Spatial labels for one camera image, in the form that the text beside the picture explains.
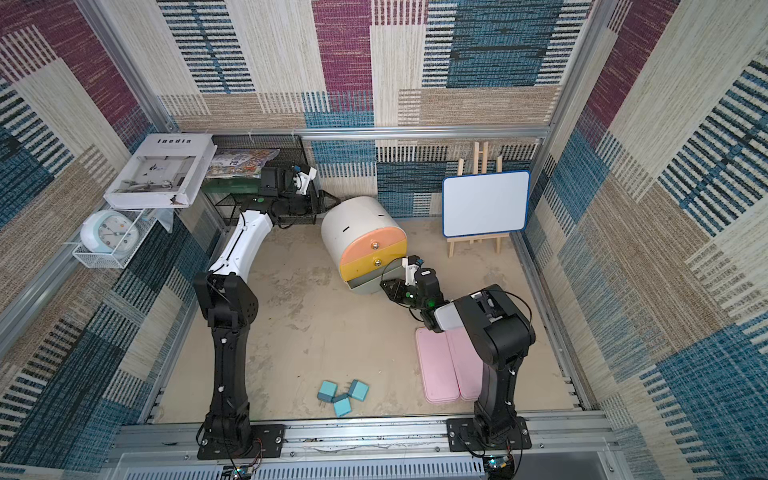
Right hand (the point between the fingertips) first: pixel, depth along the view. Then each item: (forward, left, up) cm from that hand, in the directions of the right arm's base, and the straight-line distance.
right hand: (382, 280), depth 95 cm
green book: (+25, +48, +19) cm, 57 cm away
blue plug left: (-31, +14, -6) cm, 34 cm away
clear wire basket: (+1, +57, +28) cm, 64 cm away
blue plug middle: (-34, +10, -6) cm, 36 cm away
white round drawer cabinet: (+14, +9, +14) cm, 22 cm away
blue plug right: (-31, +6, -5) cm, 32 cm away
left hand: (+18, +15, +18) cm, 29 cm away
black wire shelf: (+12, +24, +27) cm, 38 cm away
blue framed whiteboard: (+23, -35, +11) cm, 43 cm away
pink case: (-25, -19, -5) cm, 32 cm away
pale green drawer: (-2, +3, +2) cm, 5 cm away
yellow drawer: (+2, +2, +6) cm, 7 cm away
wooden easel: (+19, -41, -2) cm, 45 cm away
